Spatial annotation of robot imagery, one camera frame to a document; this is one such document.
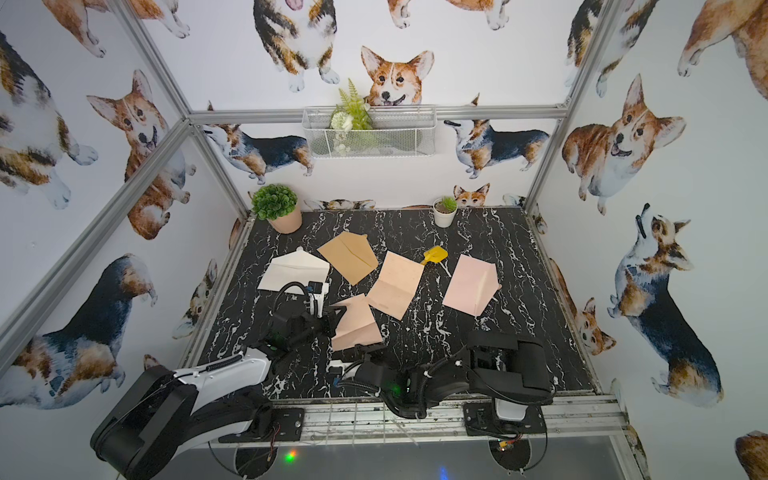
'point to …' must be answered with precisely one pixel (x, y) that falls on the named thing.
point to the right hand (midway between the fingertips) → (358, 344)
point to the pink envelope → (473, 286)
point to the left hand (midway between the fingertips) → (349, 304)
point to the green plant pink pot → (278, 205)
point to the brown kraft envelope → (351, 254)
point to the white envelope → (297, 266)
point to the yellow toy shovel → (435, 255)
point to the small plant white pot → (445, 210)
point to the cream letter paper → (395, 285)
